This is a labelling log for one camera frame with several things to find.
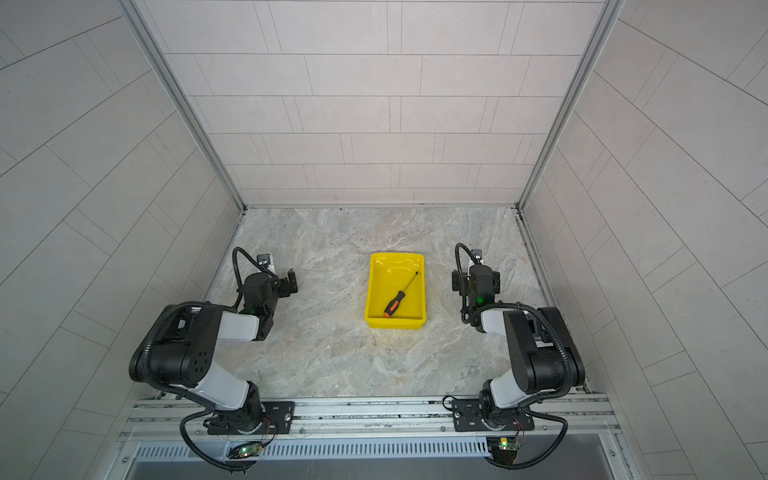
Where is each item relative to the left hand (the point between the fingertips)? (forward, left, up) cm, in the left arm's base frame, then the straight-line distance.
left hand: (285, 264), depth 94 cm
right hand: (0, -60, -1) cm, 60 cm away
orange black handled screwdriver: (-12, -35, -3) cm, 37 cm away
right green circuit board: (-46, -61, -4) cm, 77 cm away
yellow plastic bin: (-1, -32, -5) cm, 33 cm away
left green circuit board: (-47, -4, -1) cm, 47 cm away
